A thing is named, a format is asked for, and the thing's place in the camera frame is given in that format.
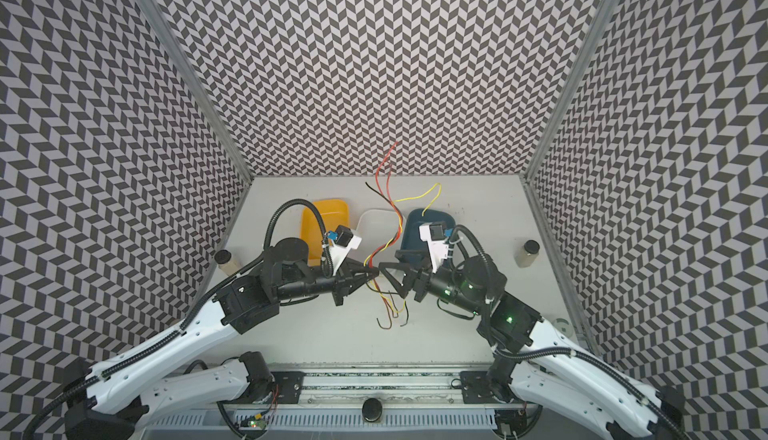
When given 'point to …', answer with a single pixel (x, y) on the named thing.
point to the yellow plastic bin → (334, 214)
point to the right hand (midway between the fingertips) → (390, 262)
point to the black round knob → (372, 410)
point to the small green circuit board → (260, 423)
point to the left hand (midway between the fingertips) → (375, 274)
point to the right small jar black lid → (527, 254)
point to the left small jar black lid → (226, 263)
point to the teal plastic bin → (411, 239)
